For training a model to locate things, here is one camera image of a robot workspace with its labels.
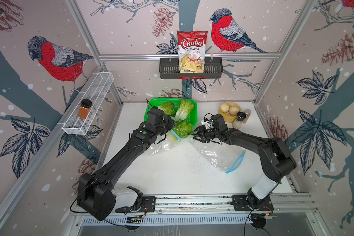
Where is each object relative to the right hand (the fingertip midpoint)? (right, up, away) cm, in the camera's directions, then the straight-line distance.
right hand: (191, 134), depth 86 cm
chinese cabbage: (-16, +17, +19) cm, 30 cm away
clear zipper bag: (+21, -14, +2) cm, 25 cm away
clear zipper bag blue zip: (-14, 0, -22) cm, 26 cm away
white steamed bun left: (+27, +17, +20) cm, 38 cm away
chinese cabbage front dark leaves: (-5, +4, -6) cm, 9 cm away
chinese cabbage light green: (-3, +17, +15) cm, 22 cm away
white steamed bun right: (+33, +15, +21) cm, 42 cm away
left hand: (-8, +11, -9) cm, 16 cm away
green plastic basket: (-25, +22, +25) cm, 41 cm away
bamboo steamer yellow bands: (+29, +10, +20) cm, 36 cm away
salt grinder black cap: (+35, +10, +11) cm, 38 cm away
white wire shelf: (-58, +26, -1) cm, 63 cm away
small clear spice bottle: (+41, +14, +14) cm, 46 cm away
